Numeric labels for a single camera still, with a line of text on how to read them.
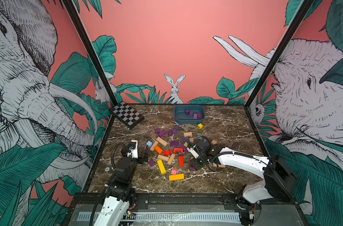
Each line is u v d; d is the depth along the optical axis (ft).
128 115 3.62
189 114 3.67
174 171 2.75
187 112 3.71
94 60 2.97
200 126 3.42
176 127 3.47
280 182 1.40
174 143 3.20
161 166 2.82
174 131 3.33
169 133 3.33
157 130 3.38
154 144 3.13
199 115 3.67
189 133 3.32
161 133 3.33
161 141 3.22
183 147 3.08
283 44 2.70
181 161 2.84
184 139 3.22
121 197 1.80
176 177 2.69
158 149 3.04
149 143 3.11
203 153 2.13
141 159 2.29
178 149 3.03
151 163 2.84
